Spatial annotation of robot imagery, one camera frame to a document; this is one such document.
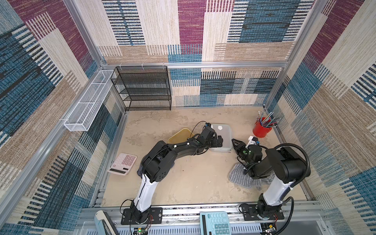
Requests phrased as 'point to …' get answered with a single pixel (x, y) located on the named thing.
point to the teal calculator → (215, 223)
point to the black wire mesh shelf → (143, 88)
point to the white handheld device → (103, 224)
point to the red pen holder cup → (260, 131)
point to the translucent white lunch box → (224, 130)
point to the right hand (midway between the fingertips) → (232, 142)
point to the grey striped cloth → (236, 174)
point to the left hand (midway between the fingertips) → (219, 142)
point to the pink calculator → (123, 164)
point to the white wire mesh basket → (80, 118)
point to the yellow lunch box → (180, 136)
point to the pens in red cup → (266, 122)
